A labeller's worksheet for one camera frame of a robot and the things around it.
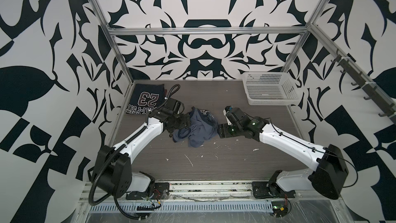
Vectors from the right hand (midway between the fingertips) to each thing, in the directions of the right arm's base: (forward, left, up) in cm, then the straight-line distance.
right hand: (223, 129), depth 81 cm
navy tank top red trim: (+28, +48, -7) cm, 56 cm away
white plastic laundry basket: (+39, -40, -13) cm, 58 cm away
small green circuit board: (-33, -24, -14) cm, 43 cm away
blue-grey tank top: (+3, +10, -1) cm, 11 cm away
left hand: (+5, +19, 0) cm, 20 cm away
